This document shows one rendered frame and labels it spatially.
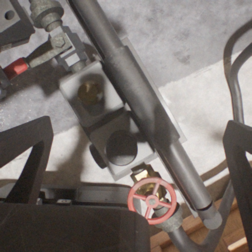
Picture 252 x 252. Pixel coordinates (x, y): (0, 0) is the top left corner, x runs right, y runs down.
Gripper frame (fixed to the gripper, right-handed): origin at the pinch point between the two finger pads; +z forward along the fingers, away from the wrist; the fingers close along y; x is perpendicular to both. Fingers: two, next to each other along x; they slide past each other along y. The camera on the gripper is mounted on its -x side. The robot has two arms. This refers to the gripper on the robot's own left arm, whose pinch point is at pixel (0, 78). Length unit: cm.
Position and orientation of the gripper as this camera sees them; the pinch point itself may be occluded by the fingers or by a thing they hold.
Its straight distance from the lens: 40.2
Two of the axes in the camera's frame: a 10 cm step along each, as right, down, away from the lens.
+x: -8.6, 5.1, 0.7
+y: -5.1, -8.6, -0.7
